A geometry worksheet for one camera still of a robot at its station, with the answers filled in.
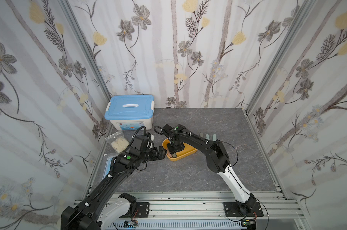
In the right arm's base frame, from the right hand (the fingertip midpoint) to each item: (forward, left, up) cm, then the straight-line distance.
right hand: (176, 146), depth 94 cm
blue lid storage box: (+18, +31, +12) cm, 38 cm away
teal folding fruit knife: (+11, -28, -4) cm, 31 cm away
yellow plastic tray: (-3, -8, +1) cm, 9 cm away
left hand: (-10, +8, +13) cm, 18 cm away
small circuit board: (-43, +21, -2) cm, 48 cm away
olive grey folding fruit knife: (+13, -19, -5) cm, 23 cm away
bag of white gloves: (+3, +40, -2) cm, 40 cm away
